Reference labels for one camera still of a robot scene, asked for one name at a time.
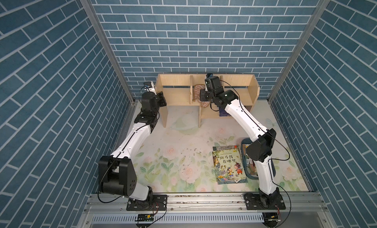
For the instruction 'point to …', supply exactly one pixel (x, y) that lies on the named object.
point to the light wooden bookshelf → (183, 90)
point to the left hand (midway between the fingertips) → (164, 91)
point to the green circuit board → (145, 217)
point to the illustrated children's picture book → (228, 165)
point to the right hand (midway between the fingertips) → (203, 92)
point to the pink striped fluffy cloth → (196, 96)
